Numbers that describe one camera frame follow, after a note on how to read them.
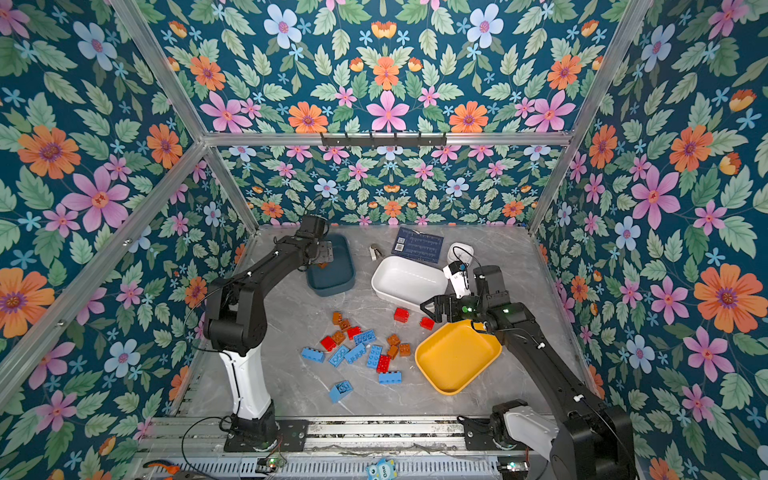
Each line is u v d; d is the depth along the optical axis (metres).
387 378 0.81
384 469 0.68
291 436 0.74
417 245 1.13
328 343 0.90
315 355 0.86
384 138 0.92
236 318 0.53
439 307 0.68
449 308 0.68
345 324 0.93
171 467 0.69
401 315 0.94
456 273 0.71
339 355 0.86
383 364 0.84
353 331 0.91
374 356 0.86
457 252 1.08
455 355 0.88
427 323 0.93
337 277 1.00
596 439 0.42
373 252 1.10
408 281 1.04
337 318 0.94
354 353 0.86
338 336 0.90
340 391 0.78
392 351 0.86
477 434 0.73
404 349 0.87
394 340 0.89
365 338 0.91
